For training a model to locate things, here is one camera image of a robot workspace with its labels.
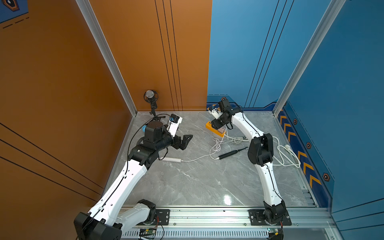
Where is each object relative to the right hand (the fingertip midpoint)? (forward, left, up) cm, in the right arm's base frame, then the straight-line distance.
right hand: (216, 122), depth 103 cm
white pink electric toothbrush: (-25, +27, -7) cm, 38 cm away
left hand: (-23, +19, +21) cm, 36 cm away
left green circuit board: (-61, +36, -11) cm, 71 cm away
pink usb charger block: (-4, -4, -3) cm, 6 cm away
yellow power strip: (+2, +5, -6) cm, 7 cm away
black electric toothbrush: (-20, -7, -7) cm, 23 cm away
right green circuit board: (-60, -25, -12) cm, 66 cm away
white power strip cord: (-21, -44, -8) cm, 49 cm away
